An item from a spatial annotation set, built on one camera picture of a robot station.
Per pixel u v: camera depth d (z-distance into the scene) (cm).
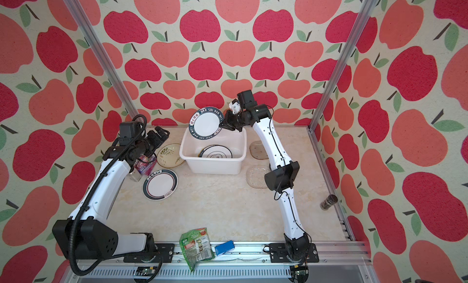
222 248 75
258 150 111
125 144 59
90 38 80
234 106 80
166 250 75
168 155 107
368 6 71
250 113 63
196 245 75
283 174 57
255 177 98
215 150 105
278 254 73
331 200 79
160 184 94
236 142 105
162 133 77
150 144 68
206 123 87
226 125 75
